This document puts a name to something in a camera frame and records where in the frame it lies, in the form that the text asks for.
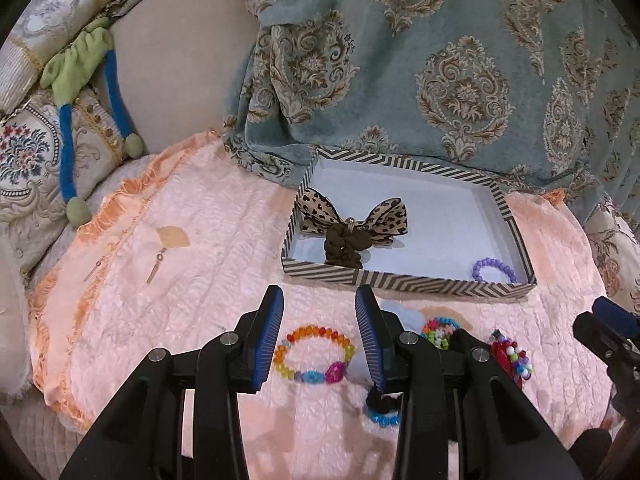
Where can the red hair bow clip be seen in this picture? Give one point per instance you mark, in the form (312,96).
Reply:
(506,352)

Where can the black scrunchie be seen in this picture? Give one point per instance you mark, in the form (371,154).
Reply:
(383,404)

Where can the floral embroidered cushion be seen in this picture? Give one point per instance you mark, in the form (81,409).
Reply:
(33,212)

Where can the cream bolster cushion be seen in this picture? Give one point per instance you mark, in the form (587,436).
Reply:
(40,33)

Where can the leopard print hair bow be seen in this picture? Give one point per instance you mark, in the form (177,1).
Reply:
(383,222)

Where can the floral cushion at right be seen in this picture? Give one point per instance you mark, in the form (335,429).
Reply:
(615,252)

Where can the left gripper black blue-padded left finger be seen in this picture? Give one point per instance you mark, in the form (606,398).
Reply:
(177,415)

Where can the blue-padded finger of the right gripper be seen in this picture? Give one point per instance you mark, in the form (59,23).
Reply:
(615,317)

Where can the pink quilted bedspread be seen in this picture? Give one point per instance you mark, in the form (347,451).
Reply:
(88,337)

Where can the beige pillow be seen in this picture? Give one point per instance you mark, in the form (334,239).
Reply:
(176,60)

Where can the tan earring card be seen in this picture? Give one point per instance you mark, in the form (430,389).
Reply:
(173,237)

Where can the white fluffy scrunchie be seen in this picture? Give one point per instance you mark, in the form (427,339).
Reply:
(357,370)

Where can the brown scrunchie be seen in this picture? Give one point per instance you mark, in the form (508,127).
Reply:
(342,246)

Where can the gold stick earring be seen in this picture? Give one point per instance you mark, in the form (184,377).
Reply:
(101,264)

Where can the striped black white tray box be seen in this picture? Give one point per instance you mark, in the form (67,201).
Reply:
(463,239)

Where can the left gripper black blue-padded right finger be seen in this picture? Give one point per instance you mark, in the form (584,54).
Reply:
(461,395)

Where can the teal damask blanket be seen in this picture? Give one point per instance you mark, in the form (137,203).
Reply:
(540,94)

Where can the gold drop earring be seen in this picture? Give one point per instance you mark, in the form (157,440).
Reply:
(159,258)

